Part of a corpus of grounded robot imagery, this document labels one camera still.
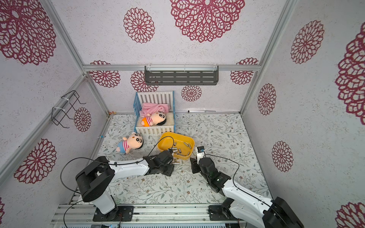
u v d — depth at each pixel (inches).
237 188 20.8
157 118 39.6
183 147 39.4
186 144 39.7
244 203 19.5
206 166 24.2
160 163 27.1
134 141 37.2
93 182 17.9
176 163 35.4
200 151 28.2
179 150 38.3
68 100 30.8
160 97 43.1
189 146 39.3
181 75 37.2
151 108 43.2
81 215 29.7
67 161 18.7
